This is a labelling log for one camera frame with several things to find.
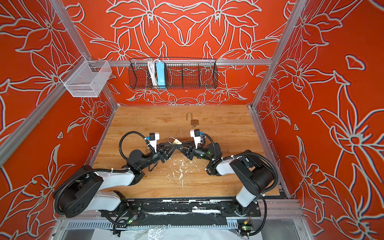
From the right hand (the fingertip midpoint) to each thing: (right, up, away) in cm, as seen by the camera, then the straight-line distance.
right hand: (174, 149), depth 72 cm
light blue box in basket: (-10, +41, +17) cm, 46 cm away
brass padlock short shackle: (0, +3, 0) cm, 3 cm away
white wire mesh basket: (-58, +40, +19) cm, 73 cm away
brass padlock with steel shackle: (+10, +13, +37) cm, 40 cm away
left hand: (+1, +2, -1) cm, 2 cm away
